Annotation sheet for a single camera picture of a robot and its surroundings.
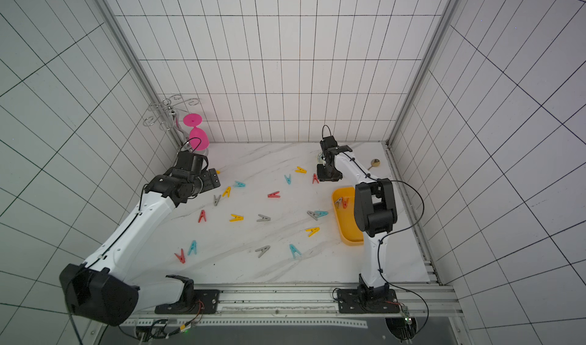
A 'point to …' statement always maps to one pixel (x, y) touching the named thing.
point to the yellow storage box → (350, 234)
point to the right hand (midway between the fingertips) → (318, 176)
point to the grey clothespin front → (264, 249)
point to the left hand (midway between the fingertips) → (202, 186)
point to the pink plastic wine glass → (195, 120)
